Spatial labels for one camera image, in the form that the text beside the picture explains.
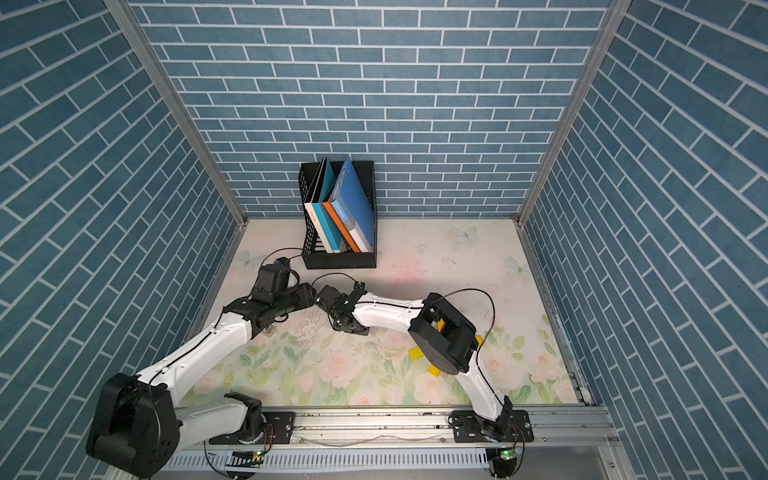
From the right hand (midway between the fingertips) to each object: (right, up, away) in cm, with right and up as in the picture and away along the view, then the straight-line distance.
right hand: (348, 326), depth 91 cm
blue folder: (0, +41, +11) cm, 43 cm away
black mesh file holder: (-16, +22, +21) cm, 34 cm away
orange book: (-4, +35, -5) cm, 36 cm away
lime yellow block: (+21, -7, -5) cm, 22 cm away
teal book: (-6, +32, -2) cm, 32 cm away
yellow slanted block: (+26, -10, -9) cm, 29 cm away
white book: (-9, +35, -7) cm, 37 cm away
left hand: (-8, +11, -5) cm, 15 cm away
